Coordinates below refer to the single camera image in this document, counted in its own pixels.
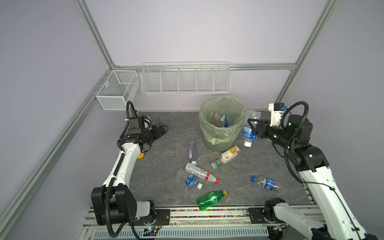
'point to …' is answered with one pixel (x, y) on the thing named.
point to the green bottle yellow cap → (210, 199)
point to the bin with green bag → (221, 139)
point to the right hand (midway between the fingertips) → (252, 121)
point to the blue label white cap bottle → (191, 180)
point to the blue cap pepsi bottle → (268, 183)
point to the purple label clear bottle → (192, 151)
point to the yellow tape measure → (141, 156)
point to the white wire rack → (185, 77)
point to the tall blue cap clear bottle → (222, 118)
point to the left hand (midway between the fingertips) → (164, 132)
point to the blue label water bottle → (248, 133)
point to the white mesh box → (121, 86)
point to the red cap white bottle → (201, 172)
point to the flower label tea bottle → (229, 154)
